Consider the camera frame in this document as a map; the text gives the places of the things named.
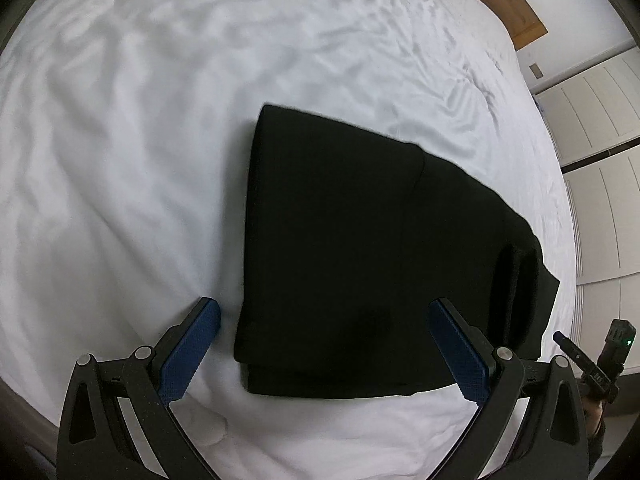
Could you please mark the black pants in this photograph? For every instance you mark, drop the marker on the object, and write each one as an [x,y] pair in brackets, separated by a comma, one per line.
[350,235]

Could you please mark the person's right hand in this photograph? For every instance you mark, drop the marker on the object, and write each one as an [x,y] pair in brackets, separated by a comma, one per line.
[595,415]

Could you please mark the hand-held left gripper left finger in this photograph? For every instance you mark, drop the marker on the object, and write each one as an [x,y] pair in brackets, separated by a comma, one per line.
[192,350]

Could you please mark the person's right forearm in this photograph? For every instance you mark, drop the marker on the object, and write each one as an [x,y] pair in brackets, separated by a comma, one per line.
[600,457]

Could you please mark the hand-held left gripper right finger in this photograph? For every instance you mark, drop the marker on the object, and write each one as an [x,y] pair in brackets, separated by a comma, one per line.
[457,350]

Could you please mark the bed with white duvet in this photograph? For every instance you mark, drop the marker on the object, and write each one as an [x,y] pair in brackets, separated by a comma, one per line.
[150,160]

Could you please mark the white panelled wardrobe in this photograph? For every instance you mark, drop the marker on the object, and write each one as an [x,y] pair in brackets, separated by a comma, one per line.
[600,110]

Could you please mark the wall socket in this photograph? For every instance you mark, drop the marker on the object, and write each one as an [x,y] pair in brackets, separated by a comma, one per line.
[536,70]

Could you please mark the wooden headboard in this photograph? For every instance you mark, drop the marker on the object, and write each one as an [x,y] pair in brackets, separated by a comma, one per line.
[505,5]

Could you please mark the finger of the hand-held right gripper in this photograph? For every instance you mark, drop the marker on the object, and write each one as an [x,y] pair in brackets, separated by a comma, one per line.
[572,352]

